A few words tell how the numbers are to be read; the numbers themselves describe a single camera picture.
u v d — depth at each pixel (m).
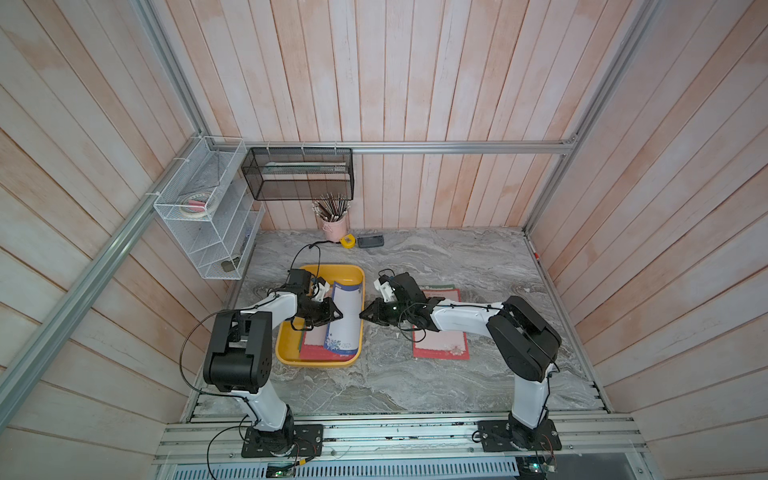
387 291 0.83
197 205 0.73
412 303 0.73
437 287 1.04
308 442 0.73
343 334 0.90
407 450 0.73
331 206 1.14
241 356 0.47
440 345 0.90
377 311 0.80
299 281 0.78
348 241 1.14
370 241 1.17
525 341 0.51
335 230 1.14
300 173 0.89
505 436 0.70
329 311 0.84
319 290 0.91
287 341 0.88
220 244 0.78
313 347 0.88
